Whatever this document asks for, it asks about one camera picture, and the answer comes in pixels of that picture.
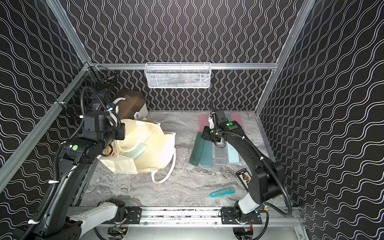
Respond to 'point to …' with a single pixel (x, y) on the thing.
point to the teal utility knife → (224, 192)
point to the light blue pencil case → (233, 155)
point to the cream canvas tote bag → (159, 158)
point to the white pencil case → (136, 152)
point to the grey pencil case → (220, 155)
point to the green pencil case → (197, 150)
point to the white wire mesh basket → (196, 75)
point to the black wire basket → (92, 84)
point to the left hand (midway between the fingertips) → (117, 120)
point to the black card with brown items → (244, 177)
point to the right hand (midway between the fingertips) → (203, 135)
